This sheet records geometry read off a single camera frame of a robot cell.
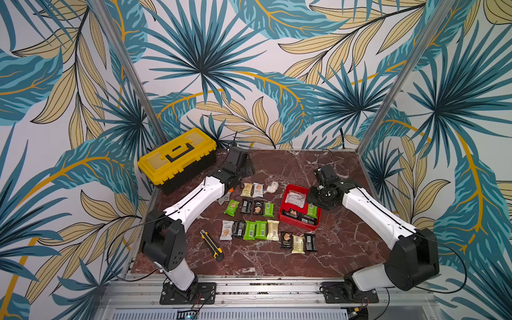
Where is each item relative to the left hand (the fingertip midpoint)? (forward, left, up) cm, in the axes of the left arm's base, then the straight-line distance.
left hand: (246, 167), depth 86 cm
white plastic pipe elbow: (+2, -13, -17) cm, 22 cm away
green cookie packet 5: (-10, -31, -19) cm, 38 cm away
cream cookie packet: (0, 0, -19) cm, 19 cm away
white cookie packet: (-4, -24, -18) cm, 31 cm away
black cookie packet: (-20, +3, -19) cm, 28 cm away
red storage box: (-10, -23, -19) cm, 31 cm away
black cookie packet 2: (-25, -28, -19) cm, 42 cm away
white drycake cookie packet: (-20, +8, -19) cm, 29 cm away
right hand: (-10, -28, -8) cm, 31 cm away
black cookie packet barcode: (-9, 0, -19) cm, 21 cm away
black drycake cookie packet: (-9, -5, -19) cm, 22 cm away
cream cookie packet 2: (-20, -12, -19) cm, 30 cm away
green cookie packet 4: (-20, -7, -19) cm, 28 cm away
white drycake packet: (+1, -5, -19) cm, 20 cm away
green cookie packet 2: (-10, -11, -19) cm, 24 cm away
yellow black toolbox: (+3, +34, -4) cm, 35 cm away
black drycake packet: (-24, -18, -19) cm, 36 cm away
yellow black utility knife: (-30, +11, -19) cm, 37 cm away
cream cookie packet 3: (-27, -22, -19) cm, 40 cm away
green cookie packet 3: (-20, -2, -19) cm, 28 cm away
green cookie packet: (-9, +7, -19) cm, 23 cm away
